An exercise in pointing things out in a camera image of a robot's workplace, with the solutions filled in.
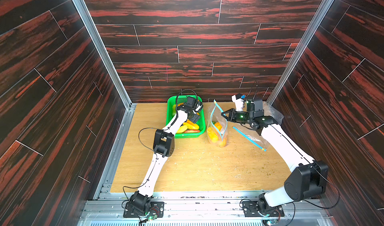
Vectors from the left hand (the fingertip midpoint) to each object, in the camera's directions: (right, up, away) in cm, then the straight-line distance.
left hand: (193, 115), depth 111 cm
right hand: (+17, +1, -29) cm, 34 cm away
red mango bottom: (-1, -11, -13) cm, 17 cm away
